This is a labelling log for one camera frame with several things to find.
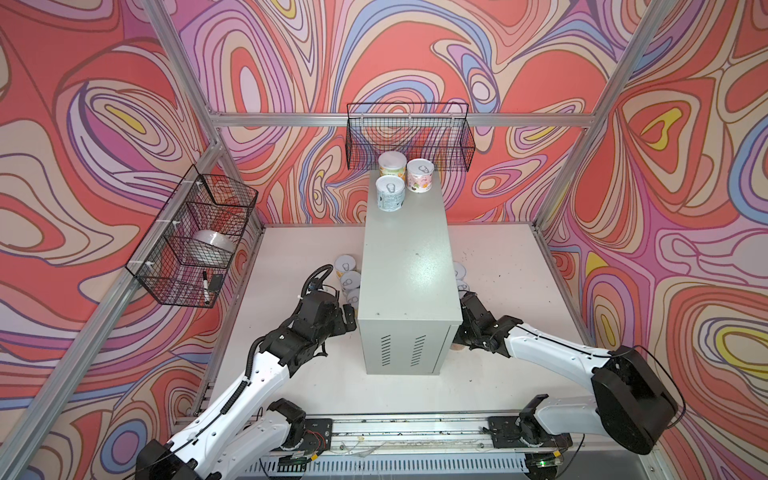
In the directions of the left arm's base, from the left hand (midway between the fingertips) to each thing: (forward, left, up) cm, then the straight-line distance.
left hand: (344, 311), depth 80 cm
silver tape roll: (+7, +30, +18) cm, 36 cm away
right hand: (-2, -33, -13) cm, 35 cm away
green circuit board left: (-33, +12, -17) cm, 39 cm away
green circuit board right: (-33, -49, -15) cm, 61 cm away
